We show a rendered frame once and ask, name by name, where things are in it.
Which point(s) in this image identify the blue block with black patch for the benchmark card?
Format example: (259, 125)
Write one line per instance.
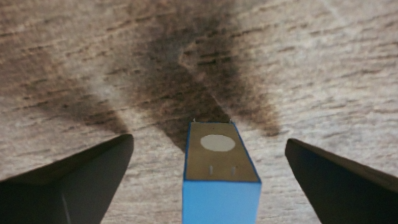
(220, 182)

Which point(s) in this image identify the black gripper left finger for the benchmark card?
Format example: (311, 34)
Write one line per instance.
(77, 189)

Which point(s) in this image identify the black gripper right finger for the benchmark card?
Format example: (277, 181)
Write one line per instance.
(341, 190)

